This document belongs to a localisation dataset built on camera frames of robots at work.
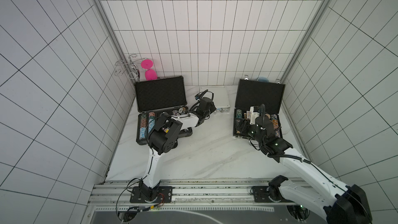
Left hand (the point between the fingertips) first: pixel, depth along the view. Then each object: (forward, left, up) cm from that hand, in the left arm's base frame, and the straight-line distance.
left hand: (213, 106), depth 100 cm
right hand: (-16, -12, +12) cm, 23 cm away
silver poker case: (+11, -6, -4) cm, 13 cm away
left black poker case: (+5, +39, +4) cm, 39 cm away
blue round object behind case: (+25, -39, +2) cm, 46 cm away
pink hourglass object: (+16, +43, +13) cm, 48 cm away
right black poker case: (+6, -24, +7) cm, 26 cm away
